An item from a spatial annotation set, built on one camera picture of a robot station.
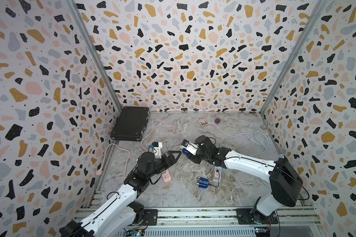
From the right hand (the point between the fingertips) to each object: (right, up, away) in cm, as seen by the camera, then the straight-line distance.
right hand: (190, 150), depth 84 cm
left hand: (-5, -1, -9) cm, 11 cm away
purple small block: (+22, +18, +32) cm, 43 cm away
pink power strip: (-13, -15, 0) cm, 20 cm away
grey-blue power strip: (+16, -12, -3) cm, 20 cm away
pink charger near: (+15, -13, -3) cm, 20 cm away
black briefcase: (-44, +16, +25) cm, 53 cm away
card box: (+10, +18, +30) cm, 36 cm away
